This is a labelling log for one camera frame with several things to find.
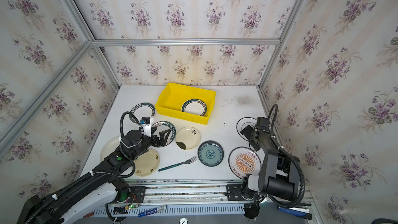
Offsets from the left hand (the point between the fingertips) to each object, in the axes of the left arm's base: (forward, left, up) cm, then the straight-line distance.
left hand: (163, 127), depth 77 cm
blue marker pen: (-33, +3, -16) cm, 37 cm away
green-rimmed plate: (+23, +20, -16) cm, 35 cm away
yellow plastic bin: (+36, +2, -18) cm, 40 cm away
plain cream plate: (-2, +35, -19) cm, 40 cm away
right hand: (+2, -47, -14) cm, 49 cm away
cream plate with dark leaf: (+3, -11, -17) cm, 21 cm away
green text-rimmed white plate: (+11, +5, -17) cm, 21 cm away
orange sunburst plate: (-11, -43, -17) cm, 47 cm away
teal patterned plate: (-7, -25, -17) cm, 31 cm away
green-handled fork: (-11, -13, -17) cm, 24 cm away
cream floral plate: (-12, +10, -18) cm, 24 cm away
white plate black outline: (+13, -47, -16) cm, 51 cm away
